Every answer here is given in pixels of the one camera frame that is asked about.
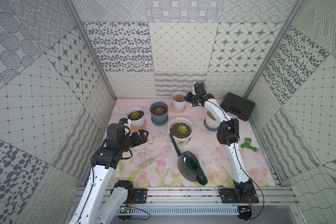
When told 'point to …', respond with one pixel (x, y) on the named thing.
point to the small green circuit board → (124, 209)
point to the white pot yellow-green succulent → (136, 115)
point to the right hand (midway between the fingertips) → (186, 99)
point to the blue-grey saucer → (209, 128)
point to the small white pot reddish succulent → (178, 101)
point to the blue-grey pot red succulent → (158, 112)
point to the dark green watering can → (188, 166)
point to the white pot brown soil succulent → (210, 121)
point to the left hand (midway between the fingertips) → (140, 131)
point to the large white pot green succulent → (181, 129)
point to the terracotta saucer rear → (174, 110)
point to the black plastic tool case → (238, 106)
